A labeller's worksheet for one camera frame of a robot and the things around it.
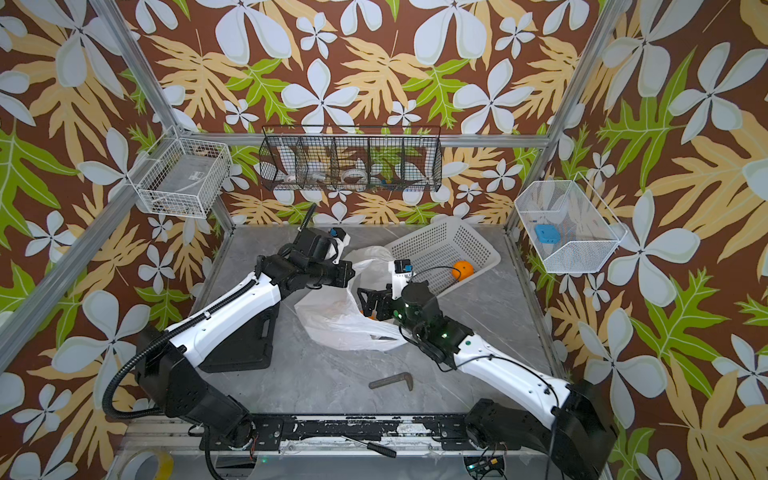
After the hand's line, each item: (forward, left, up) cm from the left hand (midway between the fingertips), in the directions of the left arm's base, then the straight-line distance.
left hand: (357, 269), depth 80 cm
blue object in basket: (+9, -53, +5) cm, 54 cm away
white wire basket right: (+6, -61, +9) cm, 62 cm away
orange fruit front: (+13, -35, -17) cm, 41 cm away
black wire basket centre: (+39, +3, +9) cm, 40 cm away
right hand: (-7, -4, +2) cm, 8 cm away
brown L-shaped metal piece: (-22, -10, -22) cm, 33 cm away
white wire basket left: (+24, +52, +12) cm, 58 cm away
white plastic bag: (-10, +6, -8) cm, 14 cm away
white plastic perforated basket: (+25, -26, -21) cm, 42 cm away
